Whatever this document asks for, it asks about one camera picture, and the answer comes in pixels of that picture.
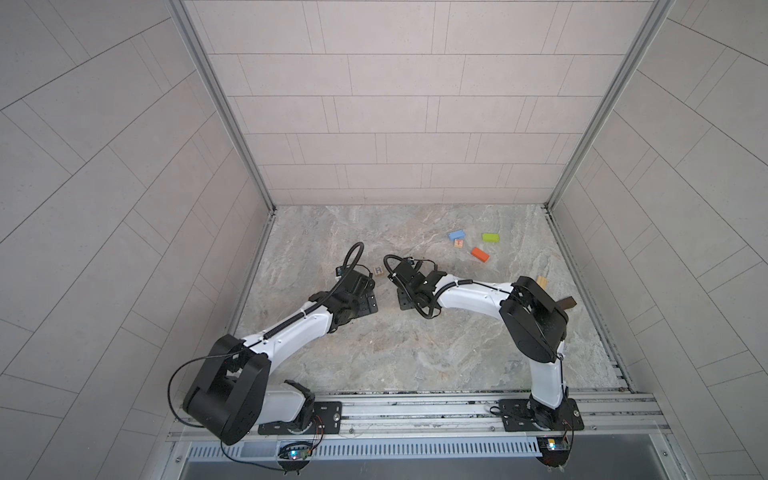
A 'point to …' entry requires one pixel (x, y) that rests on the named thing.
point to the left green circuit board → (295, 455)
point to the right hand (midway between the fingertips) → (404, 300)
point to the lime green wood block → (491, 237)
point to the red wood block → (480, 254)
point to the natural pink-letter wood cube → (458, 243)
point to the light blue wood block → (459, 235)
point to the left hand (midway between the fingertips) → (369, 300)
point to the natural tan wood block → (542, 281)
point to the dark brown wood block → (566, 303)
